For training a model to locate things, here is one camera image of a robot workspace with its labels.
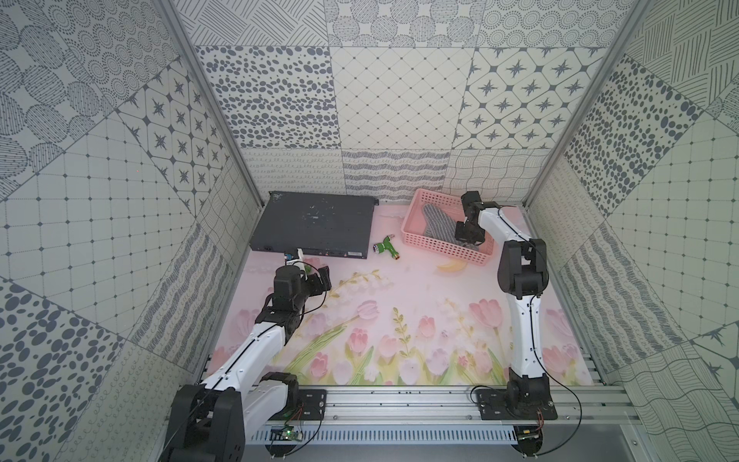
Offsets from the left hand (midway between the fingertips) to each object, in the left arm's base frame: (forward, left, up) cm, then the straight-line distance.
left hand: (307, 264), depth 86 cm
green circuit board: (-41, 0, -15) cm, 43 cm away
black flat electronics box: (+26, +2, -11) cm, 28 cm away
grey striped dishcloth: (+26, -46, -12) cm, 54 cm away
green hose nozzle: (+17, -24, -12) cm, 32 cm away
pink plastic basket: (+25, -34, -13) cm, 45 cm away
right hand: (+20, -55, -13) cm, 60 cm away
